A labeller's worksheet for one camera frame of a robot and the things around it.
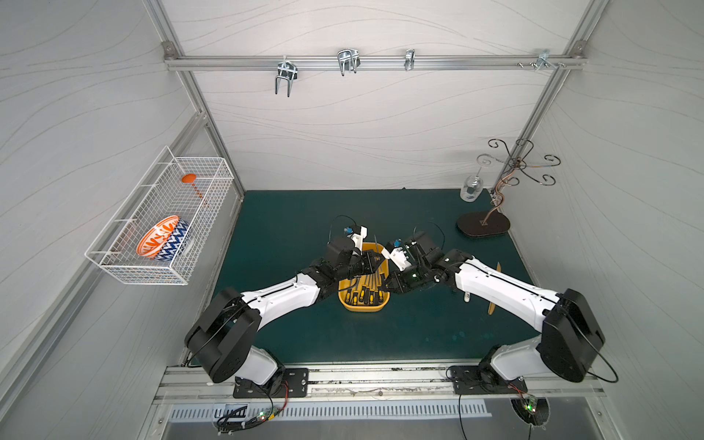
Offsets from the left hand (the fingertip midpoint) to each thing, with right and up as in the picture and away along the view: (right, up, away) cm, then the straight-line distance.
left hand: (386, 258), depth 80 cm
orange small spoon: (-58, +24, -1) cm, 63 cm away
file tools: (-5, -12, +10) cm, 17 cm away
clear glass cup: (+32, +22, +15) cm, 42 cm away
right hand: (-1, -8, 0) cm, 8 cm away
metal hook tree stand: (+45, +10, +26) cm, 53 cm away
